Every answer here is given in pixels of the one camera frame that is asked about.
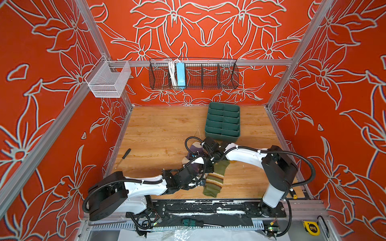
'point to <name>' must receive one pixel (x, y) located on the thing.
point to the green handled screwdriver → (195, 223)
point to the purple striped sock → (195, 149)
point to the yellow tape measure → (312, 228)
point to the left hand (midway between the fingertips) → (190, 172)
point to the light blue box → (181, 74)
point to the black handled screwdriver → (126, 154)
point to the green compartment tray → (223, 122)
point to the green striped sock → (214, 180)
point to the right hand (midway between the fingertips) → (197, 168)
